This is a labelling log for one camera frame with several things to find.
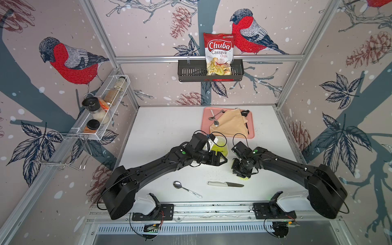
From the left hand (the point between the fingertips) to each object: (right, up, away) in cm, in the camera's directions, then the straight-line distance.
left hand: (224, 159), depth 73 cm
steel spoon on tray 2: (-3, +20, +37) cm, 42 cm away
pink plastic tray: (-5, +22, +42) cm, 47 cm away
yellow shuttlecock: (+11, -10, +2) cm, 15 cm away
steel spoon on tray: (0, +17, +37) cm, 41 cm away
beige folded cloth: (+11, +17, +36) cm, 42 cm away
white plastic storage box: (+2, +7, +21) cm, 23 cm away
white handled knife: (+1, -16, +9) cm, 19 cm away
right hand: (+6, -10, +10) cm, 15 cm away
